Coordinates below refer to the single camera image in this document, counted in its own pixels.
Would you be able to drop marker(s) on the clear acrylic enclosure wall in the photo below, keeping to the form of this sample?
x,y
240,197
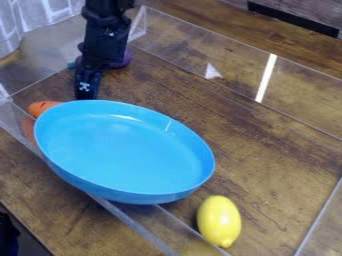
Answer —
x,y
268,112

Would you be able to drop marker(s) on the purple toy eggplant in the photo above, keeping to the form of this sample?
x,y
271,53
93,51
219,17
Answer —
x,y
110,65

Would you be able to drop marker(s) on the yellow toy lemon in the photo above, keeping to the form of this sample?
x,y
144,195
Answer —
x,y
220,221

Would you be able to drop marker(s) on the orange toy carrot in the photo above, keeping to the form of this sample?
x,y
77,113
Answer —
x,y
35,110

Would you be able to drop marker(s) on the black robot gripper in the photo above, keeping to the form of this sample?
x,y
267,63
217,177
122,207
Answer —
x,y
108,30

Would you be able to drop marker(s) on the white tiled cloth backdrop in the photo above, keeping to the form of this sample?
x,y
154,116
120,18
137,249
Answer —
x,y
26,15

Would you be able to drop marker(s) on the blue round plastic tray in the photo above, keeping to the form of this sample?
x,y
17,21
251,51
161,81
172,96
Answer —
x,y
124,152

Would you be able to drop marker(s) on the dark baseboard strip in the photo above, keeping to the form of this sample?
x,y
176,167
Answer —
x,y
293,19

